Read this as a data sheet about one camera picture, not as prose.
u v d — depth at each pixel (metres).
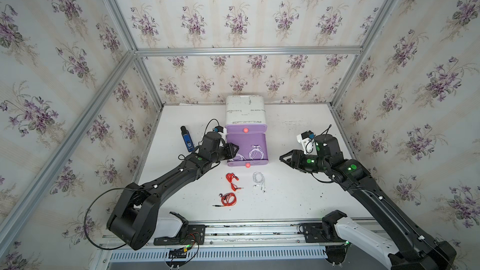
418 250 0.38
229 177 0.89
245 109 0.88
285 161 0.69
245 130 0.84
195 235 0.72
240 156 0.88
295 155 0.64
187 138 0.98
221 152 0.70
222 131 0.78
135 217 0.41
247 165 0.84
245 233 0.75
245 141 0.91
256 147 0.91
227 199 0.82
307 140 0.67
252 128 0.84
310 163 0.61
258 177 0.89
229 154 0.74
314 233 0.73
